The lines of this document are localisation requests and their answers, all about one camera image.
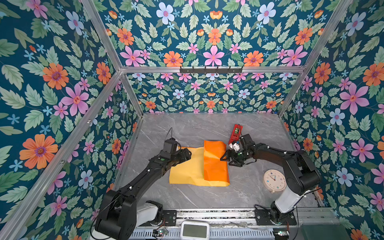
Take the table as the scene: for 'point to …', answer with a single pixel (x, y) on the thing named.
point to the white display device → (195, 230)
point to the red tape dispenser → (235, 133)
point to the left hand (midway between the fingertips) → (189, 152)
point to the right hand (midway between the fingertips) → (225, 162)
